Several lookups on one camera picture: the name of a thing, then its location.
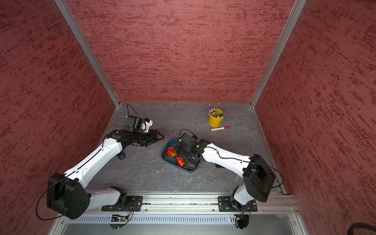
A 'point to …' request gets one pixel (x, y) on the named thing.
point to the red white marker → (220, 128)
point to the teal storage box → (172, 161)
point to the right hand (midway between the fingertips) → (181, 159)
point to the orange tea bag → (173, 153)
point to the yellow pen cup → (215, 116)
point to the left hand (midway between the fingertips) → (160, 141)
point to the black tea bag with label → (191, 165)
